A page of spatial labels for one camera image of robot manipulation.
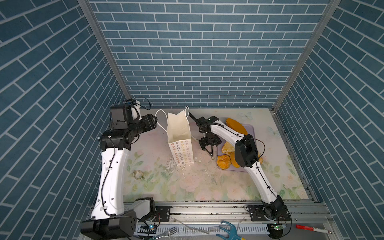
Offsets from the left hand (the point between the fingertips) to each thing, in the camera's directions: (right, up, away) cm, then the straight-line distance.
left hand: (152, 118), depth 69 cm
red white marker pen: (+76, -52, 0) cm, 92 cm away
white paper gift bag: (+8, -11, +31) cm, 34 cm away
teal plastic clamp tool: (+37, -53, -2) cm, 65 cm away
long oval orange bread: (+49, -5, +36) cm, 61 cm away
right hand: (+28, -17, +30) cm, 44 cm away
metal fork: (+9, -53, 0) cm, 54 cm away
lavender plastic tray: (+59, -6, +39) cm, 71 cm away
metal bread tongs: (+30, -22, +25) cm, 44 cm away
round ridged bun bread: (+37, -25, +19) cm, 48 cm away
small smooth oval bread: (+38, -19, -2) cm, 42 cm away
